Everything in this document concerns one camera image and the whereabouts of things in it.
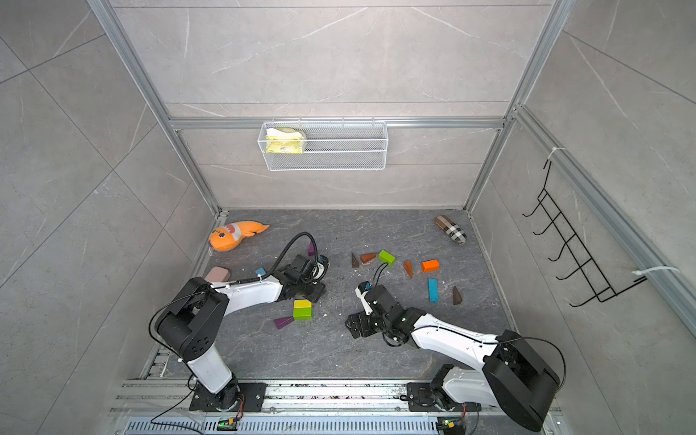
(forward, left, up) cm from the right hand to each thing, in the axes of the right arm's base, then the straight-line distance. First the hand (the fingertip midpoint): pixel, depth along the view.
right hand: (358, 320), depth 83 cm
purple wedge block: (+1, +24, -3) cm, 25 cm away
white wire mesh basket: (+57, +11, +26) cm, 64 cm away
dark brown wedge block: (+24, +1, -3) cm, 24 cm away
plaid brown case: (+38, -40, -2) cm, 55 cm away
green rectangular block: (+3, +18, -1) cm, 18 cm away
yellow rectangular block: (+6, +18, 0) cm, 19 cm away
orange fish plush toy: (+31, +49, +4) cm, 59 cm away
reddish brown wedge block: (+26, -4, -4) cm, 27 cm away
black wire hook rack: (-2, -55, +27) cm, 61 cm away
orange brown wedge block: (+22, -19, -3) cm, 29 cm away
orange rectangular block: (+23, -28, -5) cm, 37 cm away
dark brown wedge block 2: (+9, -35, -4) cm, 36 cm away
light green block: (+26, -12, -3) cm, 28 cm away
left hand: (+15, +12, -2) cm, 19 cm away
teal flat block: (+13, -28, -6) cm, 31 cm away
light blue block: (+21, +36, -3) cm, 42 cm away
